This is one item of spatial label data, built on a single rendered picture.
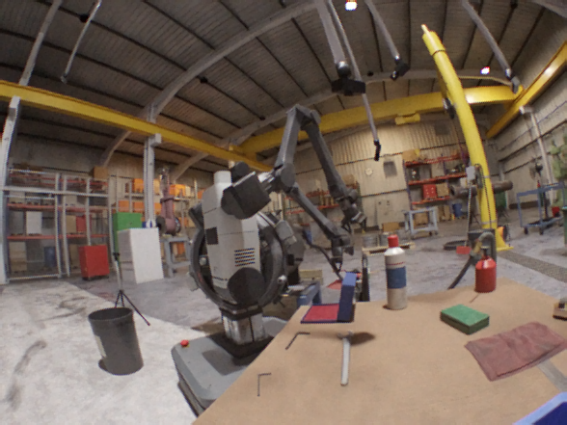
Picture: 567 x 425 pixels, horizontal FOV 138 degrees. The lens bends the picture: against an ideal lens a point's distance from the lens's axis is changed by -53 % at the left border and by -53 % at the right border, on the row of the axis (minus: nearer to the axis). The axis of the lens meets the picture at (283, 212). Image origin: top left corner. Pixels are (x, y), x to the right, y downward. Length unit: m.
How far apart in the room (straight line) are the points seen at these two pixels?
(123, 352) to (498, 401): 1.54
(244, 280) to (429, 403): 0.76
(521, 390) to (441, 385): 0.14
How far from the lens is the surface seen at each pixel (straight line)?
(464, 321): 0.60
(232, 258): 0.91
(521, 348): 0.52
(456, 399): 0.42
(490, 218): 4.10
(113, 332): 1.49
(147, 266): 5.38
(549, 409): 0.25
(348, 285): 0.67
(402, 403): 0.41
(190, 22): 9.25
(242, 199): 0.76
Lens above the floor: 0.75
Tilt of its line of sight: 5 degrees up
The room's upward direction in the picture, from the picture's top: 7 degrees counter-clockwise
